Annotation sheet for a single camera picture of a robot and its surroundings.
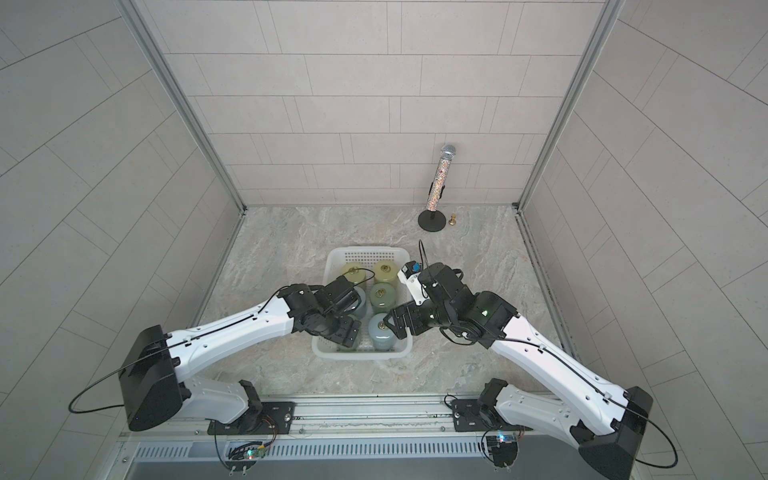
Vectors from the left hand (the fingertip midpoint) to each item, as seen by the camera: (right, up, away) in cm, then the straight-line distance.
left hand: (349, 331), depth 79 cm
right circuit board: (+37, -23, -11) cm, 45 cm away
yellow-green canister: (+1, +14, +8) cm, 16 cm away
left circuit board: (-21, -23, -15) cm, 34 cm away
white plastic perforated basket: (-7, +19, +13) cm, 23 cm away
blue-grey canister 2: (+9, 0, -3) cm, 9 cm away
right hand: (+13, +7, -11) cm, 18 cm away
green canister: (+9, +8, +4) cm, 13 cm away
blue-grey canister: (+5, +10, -14) cm, 18 cm away
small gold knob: (+33, +30, +33) cm, 56 cm away
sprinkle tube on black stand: (+25, +31, +33) cm, 52 cm away
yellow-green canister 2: (+9, +15, +10) cm, 20 cm away
